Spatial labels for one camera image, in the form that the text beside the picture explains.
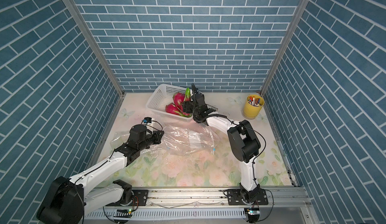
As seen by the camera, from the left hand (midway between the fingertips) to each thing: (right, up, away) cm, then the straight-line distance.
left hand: (167, 132), depth 84 cm
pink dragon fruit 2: (+4, +20, +12) cm, 24 cm away
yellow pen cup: (+52, +12, +15) cm, 56 cm away
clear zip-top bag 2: (-29, -4, +3) cm, 29 cm away
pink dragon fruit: (-1, +14, +15) cm, 21 cm away
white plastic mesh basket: (-11, +23, +31) cm, 40 cm away
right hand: (+11, +17, +10) cm, 22 cm away
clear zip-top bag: (+12, -4, +4) cm, 14 cm away
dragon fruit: (+11, +22, +5) cm, 25 cm away
